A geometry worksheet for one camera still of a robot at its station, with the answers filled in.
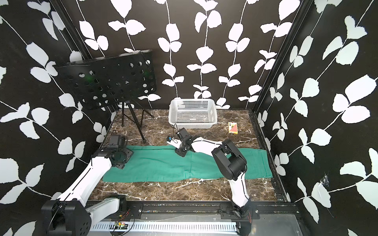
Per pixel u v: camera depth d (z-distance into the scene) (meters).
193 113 1.18
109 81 0.70
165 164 0.90
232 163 0.52
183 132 0.77
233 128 1.07
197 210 0.75
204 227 0.70
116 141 0.65
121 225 0.71
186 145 0.84
